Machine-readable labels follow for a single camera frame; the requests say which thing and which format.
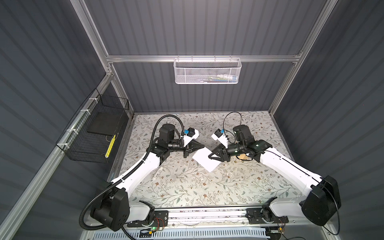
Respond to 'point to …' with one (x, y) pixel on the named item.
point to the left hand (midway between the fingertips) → (203, 145)
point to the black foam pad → (106, 123)
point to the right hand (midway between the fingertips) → (212, 156)
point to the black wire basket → (89, 136)
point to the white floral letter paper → (202, 156)
